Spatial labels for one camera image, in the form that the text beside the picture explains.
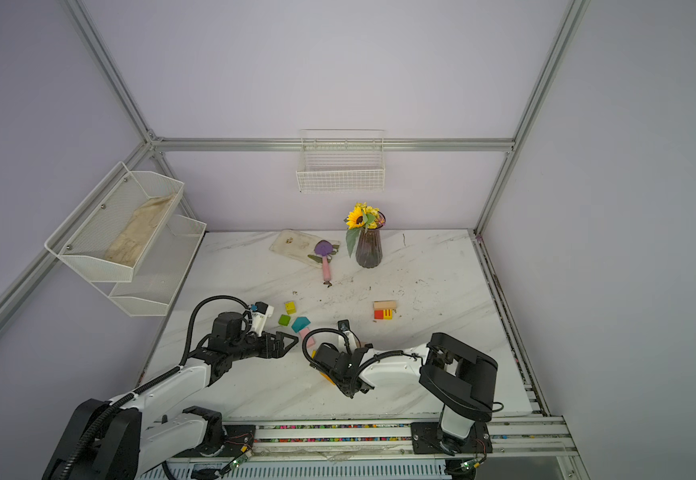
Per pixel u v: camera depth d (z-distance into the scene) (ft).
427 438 2.40
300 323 3.11
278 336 2.50
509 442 2.44
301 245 3.79
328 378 2.17
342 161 3.12
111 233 2.57
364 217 2.89
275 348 2.50
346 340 2.50
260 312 2.57
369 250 3.72
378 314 3.17
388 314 3.14
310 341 2.30
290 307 3.18
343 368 2.16
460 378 1.47
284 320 3.14
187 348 1.98
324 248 3.71
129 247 2.46
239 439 2.41
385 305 3.23
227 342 2.23
